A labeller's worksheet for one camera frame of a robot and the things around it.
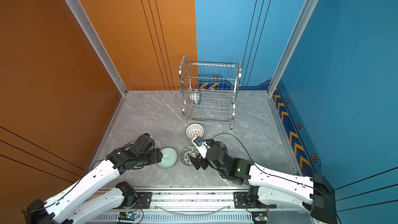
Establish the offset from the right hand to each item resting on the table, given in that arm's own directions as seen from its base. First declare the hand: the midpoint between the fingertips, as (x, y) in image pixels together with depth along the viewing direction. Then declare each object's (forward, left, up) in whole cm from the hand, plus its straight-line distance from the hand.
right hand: (197, 148), depth 73 cm
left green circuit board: (-25, +32, -18) cm, 44 cm away
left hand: (+1, +20, -9) cm, 22 cm away
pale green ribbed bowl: (+2, +16, -16) cm, 23 cm away
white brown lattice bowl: (+19, +3, -15) cm, 25 cm away
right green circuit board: (-25, -29, -19) cm, 42 cm away
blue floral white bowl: (+37, +3, -5) cm, 38 cm away
